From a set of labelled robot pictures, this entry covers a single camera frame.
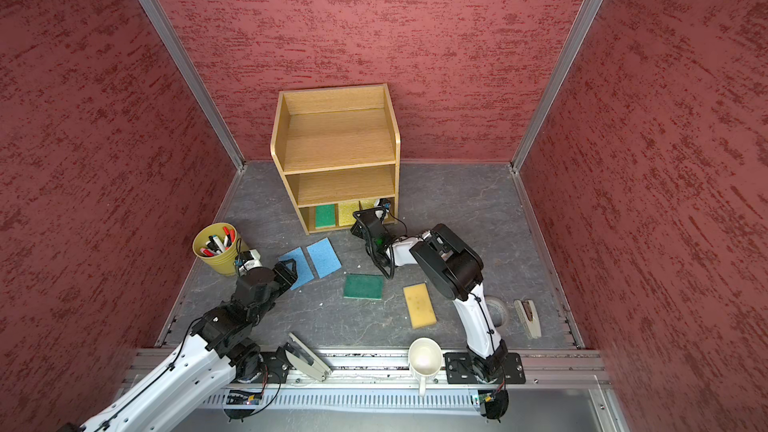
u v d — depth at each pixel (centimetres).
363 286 87
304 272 90
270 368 74
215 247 86
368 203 103
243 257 71
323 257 92
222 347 55
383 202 90
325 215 100
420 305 83
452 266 55
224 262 80
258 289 61
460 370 74
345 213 101
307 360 77
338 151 81
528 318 81
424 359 75
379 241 79
